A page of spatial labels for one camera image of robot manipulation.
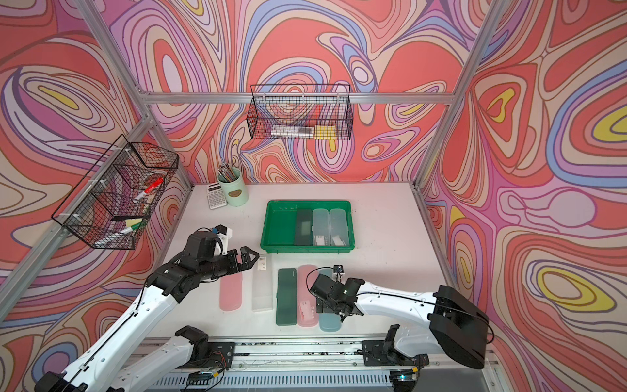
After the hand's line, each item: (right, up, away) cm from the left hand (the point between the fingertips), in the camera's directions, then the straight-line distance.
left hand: (251, 259), depth 76 cm
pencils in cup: (-18, +31, +26) cm, 44 cm away
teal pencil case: (+25, -22, +5) cm, 34 cm away
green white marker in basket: (-35, +11, -4) cm, 37 cm away
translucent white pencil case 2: (+30, +7, +28) cm, 42 cm away
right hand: (+27, -19, +6) cm, 34 cm away
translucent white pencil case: (+22, +7, +26) cm, 35 cm away
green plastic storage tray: (+5, +8, +27) cm, 29 cm away
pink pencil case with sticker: (+17, -20, +4) cm, 27 cm away
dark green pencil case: (+10, -15, +8) cm, 20 cm away
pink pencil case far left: (-10, -14, +10) cm, 20 cm away
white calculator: (-27, +22, +39) cm, 52 cm away
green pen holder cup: (-15, +23, +29) cm, 40 cm away
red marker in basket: (-32, +23, +1) cm, 39 cm away
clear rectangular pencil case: (+1, -12, +13) cm, 18 cm away
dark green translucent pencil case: (+15, +7, +28) cm, 32 cm away
